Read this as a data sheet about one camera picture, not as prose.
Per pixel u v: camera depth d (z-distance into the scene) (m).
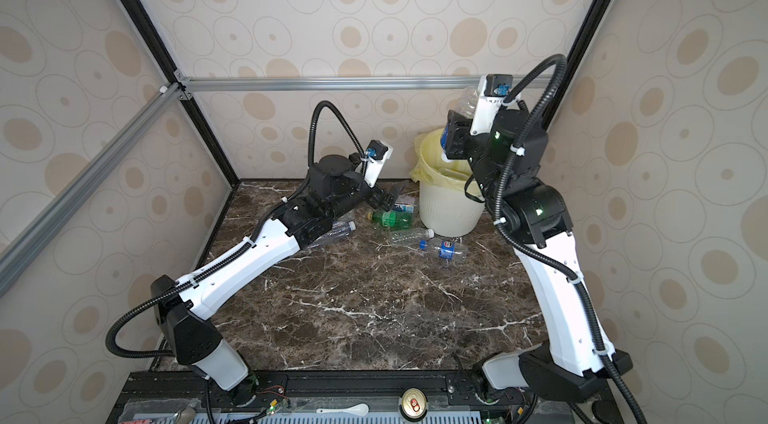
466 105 0.49
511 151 0.35
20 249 0.51
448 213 0.96
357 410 0.70
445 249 0.95
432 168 0.84
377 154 0.56
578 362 0.36
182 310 0.41
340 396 0.73
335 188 0.51
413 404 0.62
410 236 1.03
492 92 0.42
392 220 1.03
